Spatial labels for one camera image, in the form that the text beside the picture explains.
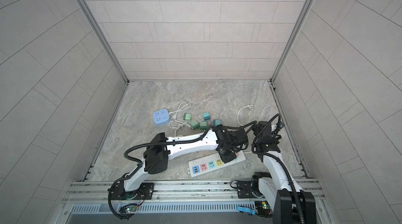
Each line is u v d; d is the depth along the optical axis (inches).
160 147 21.3
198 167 29.9
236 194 27.9
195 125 35.9
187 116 37.5
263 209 26.8
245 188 28.0
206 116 37.7
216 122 36.1
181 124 35.9
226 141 21.6
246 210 25.6
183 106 38.8
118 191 27.8
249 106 39.4
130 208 25.4
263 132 24.5
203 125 36.1
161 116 36.9
